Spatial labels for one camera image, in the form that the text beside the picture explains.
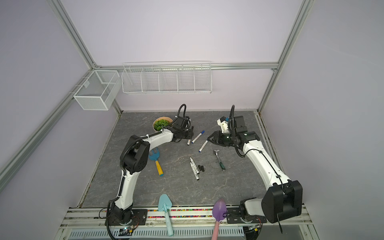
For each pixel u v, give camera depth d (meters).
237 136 0.59
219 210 0.76
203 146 0.99
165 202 0.76
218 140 0.69
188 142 0.99
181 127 0.83
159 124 0.96
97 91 0.97
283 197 0.42
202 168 0.89
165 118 1.01
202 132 1.08
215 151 0.96
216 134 0.71
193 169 0.89
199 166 0.91
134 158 0.57
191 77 1.07
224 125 0.74
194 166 0.91
